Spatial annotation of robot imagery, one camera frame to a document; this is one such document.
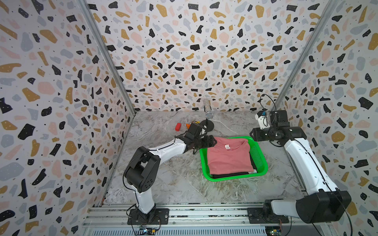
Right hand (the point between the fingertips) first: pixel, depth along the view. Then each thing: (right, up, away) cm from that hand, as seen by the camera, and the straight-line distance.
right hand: (254, 132), depth 79 cm
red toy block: (-46, +3, +30) cm, 55 cm away
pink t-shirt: (-11, -15, +11) cm, 21 cm away
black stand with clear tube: (-22, +4, +32) cm, 39 cm away
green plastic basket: (+6, -15, +10) cm, 19 cm away
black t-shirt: (+2, -22, +4) cm, 23 cm away
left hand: (-21, -6, +8) cm, 23 cm away
